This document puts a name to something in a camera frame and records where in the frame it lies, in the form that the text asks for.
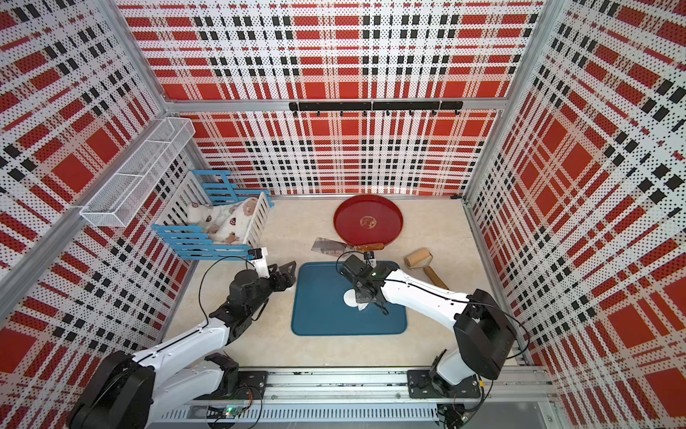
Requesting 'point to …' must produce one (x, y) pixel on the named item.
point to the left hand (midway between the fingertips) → (291, 263)
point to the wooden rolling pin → (420, 258)
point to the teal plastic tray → (318, 307)
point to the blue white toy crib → (194, 242)
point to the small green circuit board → (232, 411)
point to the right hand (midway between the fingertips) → (375, 289)
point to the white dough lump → (350, 300)
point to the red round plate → (368, 219)
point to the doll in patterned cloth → (229, 222)
